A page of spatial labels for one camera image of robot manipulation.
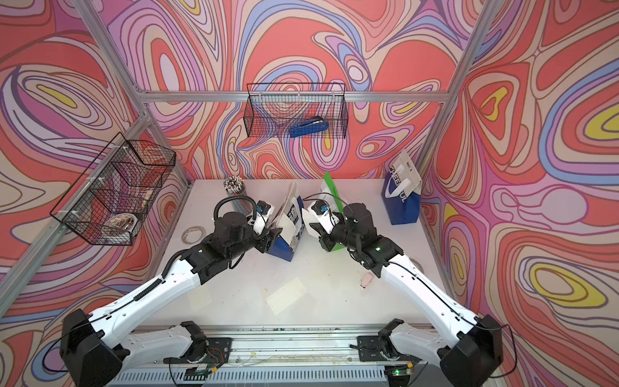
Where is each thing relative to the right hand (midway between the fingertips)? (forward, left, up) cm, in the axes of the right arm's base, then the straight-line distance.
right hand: (314, 228), depth 74 cm
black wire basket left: (+9, +65, +6) cm, 66 cm away
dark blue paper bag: (+20, -34, -6) cm, 40 cm away
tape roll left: (+14, +51, -22) cm, 57 cm away
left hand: (+2, +12, 0) cm, 12 cm away
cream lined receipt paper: (-12, +11, -25) cm, 30 cm away
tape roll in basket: (+2, +57, +5) cm, 57 cm away
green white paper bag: (+11, -8, 0) cm, 14 cm away
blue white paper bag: (+7, +8, -5) cm, 12 cm away
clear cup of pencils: (+25, +30, -5) cm, 40 cm away
